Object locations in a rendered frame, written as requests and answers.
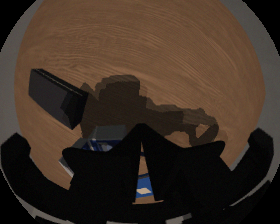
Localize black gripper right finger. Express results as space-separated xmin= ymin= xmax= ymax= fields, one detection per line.
xmin=141 ymin=123 xmax=225 ymax=201

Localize black-framed glasses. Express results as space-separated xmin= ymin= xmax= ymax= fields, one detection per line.
xmin=96 ymin=142 xmax=145 ymax=157

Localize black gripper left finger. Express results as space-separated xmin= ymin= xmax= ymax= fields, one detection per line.
xmin=62 ymin=123 xmax=142 ymax=203

